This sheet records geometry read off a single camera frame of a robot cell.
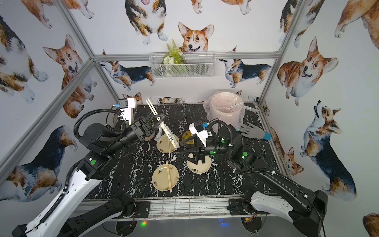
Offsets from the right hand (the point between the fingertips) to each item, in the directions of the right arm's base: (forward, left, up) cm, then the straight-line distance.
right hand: (178, 150), depth 55 cm
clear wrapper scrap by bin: (+32, -35, -12) cm, 49 cm away
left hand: (+5, +3, +13) cm, 14 cm away
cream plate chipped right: (+7, -8, -37) cm, 38 cm away
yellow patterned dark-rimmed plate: (+9, -2, -3) cm, 10 cm away
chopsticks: (+2, +10, -35) cm, 36 cm away
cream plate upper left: (+22, +17, -35) cm, 45 cm away
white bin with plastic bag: (+41, -25, -19) cm, 52 cm away
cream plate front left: (+2, +16, -36) cm, 40 cm away
